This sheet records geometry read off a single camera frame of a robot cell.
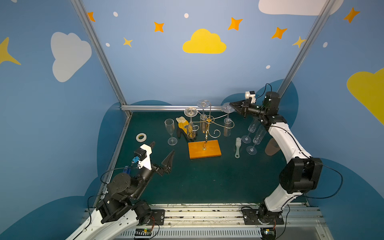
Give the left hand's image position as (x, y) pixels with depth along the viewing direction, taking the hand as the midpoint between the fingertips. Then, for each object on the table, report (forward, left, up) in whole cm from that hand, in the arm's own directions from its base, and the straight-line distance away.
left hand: (161, 145), depth 59 cm
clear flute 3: (+25, -30, -2) cm, 39 cm away
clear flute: (+26, +2, -17) cm, 31 cm away
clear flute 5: (+22, -11, -3) cm, 25 cm away
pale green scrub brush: (+25, -44, -35) cm, 62 cm away
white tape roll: (+28, +24, -37) cm, 52 cm away
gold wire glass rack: (+19, -21, -5) cm, 29 cm away
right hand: (+26, -31, +1) cm, 41 cm away
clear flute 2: (+31, -52, -25) cm, 66 cm away
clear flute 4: (+30, -18, -3) cm, 35 cm away
